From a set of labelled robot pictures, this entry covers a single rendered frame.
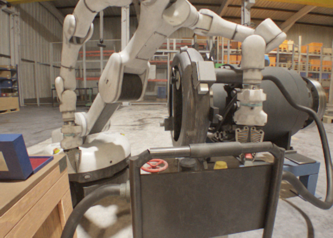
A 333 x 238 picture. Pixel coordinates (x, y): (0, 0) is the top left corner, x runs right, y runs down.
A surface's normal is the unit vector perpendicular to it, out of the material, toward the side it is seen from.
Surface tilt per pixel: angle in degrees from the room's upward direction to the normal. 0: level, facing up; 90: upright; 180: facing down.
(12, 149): 102
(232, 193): 90
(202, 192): 90
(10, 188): 0
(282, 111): 97
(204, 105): 87
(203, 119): 98
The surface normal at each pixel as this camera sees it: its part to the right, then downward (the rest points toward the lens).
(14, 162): 0.12, 0.33
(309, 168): 0.12, 0.12
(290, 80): 0.10, -0.49
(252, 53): -0.39, 0.26
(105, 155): 0.62, -0.51
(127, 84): 0.79, -0.05
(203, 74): 0.11, -0.26
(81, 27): 0.53, 0.78
